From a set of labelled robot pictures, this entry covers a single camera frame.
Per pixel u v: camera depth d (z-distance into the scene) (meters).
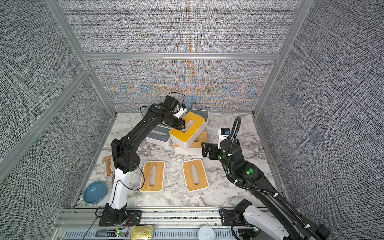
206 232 0.65
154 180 0.82
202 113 1.13
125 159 0.55
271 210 0.44
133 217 0.73
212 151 0.62
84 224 0.73
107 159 0.92
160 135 1.00
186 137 0.84
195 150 0.90
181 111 0.81
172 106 0.73
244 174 0.49
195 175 0.86
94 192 0.80
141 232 0.66
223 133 0.61
